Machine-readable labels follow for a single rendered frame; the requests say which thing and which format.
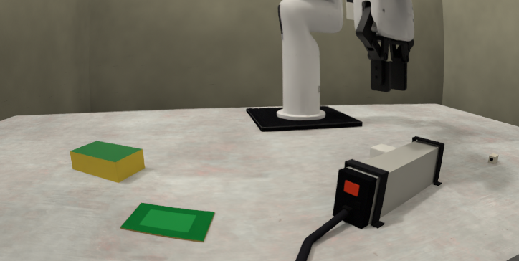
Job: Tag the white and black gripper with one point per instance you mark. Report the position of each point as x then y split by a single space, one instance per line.
394 19

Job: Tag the flat green rectangular pad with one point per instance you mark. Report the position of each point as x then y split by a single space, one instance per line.
171 222

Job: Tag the white charger with brass prongs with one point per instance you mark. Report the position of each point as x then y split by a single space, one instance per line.
380 149

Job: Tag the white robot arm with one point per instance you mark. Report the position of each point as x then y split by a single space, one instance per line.
301 74

